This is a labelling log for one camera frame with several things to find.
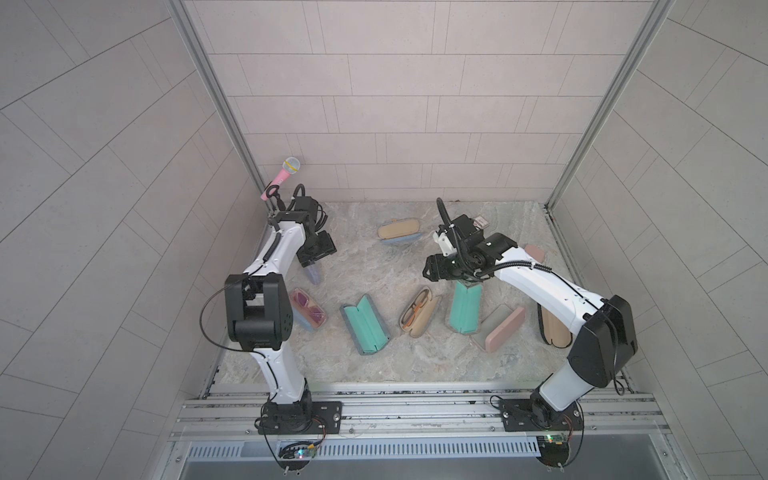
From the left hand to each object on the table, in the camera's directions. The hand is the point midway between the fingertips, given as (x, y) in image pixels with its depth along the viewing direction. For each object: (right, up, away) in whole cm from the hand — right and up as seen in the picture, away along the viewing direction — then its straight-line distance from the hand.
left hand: (329, 249), depth 93 cm
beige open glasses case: (+28, -19, -5) cm, 34 cm away
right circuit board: (+58, -44, -25) cm, 77 cm away
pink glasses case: (+70, -1, +10) cm, 71 cm away
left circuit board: (+1, -43, -27) cm, 51 cm away
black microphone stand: (-18, +16, +4) cm, 25 cm away
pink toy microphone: (-12, +26, -1) cm, 28 cm away
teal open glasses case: (+12, -22, -8) cm, 26 cm away
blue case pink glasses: (-5, -18, -6) cm, 19 cm away
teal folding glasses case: (+42, -18, -4) cm, 46 cm away
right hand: (+31, -6, -11) cm, 33 cm away
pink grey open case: (+48, -20, -13) cm, 54 cm away
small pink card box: (+53, +9, +18) cm, 56 cm away
